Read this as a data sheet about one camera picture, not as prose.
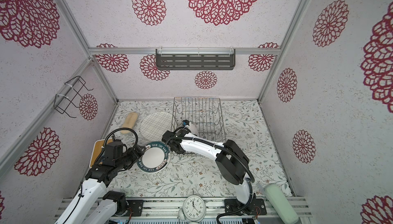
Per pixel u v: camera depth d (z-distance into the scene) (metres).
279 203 0.72
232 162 0.48
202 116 1.09
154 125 1.06
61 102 0.72
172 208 0.75
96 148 0.88
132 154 0.71
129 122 1.03
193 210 0.70
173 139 0.61
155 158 0.90
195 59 0.96
